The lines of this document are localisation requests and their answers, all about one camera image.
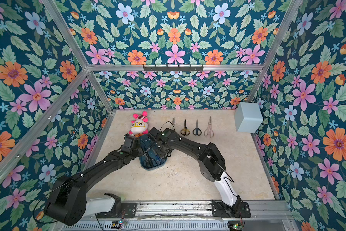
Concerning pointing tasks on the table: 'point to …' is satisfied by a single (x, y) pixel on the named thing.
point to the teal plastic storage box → (152, 159)
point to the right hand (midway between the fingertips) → (164, 152)
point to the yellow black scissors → (185, 131)
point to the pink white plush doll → (140, 125)
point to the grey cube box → (248, 117)
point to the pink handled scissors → (209, 129)
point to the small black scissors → (197, 131)
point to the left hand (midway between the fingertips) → (142, 147)
